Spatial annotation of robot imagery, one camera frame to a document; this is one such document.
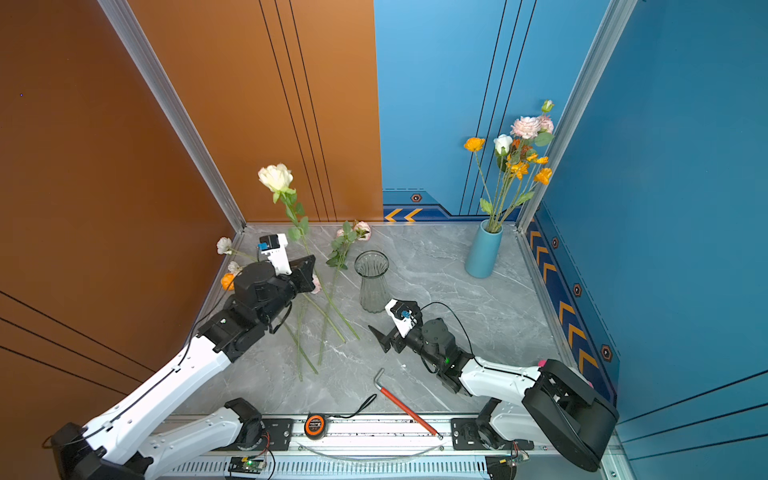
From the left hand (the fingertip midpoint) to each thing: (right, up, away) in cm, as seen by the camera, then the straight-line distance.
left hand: (316, 255), depth 72 cm
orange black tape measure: (-1, -42, +1) cm, 42 cm away
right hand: (+16, -16, +7) cm, 23 cm away
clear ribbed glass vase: (+12, -3, +15) cm, 20 cm away
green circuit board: (-17, -50, -1) cm, 53 cm away
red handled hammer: (+28, -44, +3) cm, 52 cm away
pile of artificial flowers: (-39, +3, +29) cm, 49 cm away
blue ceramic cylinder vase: (+47, +1, +22) cm, 52 cm away
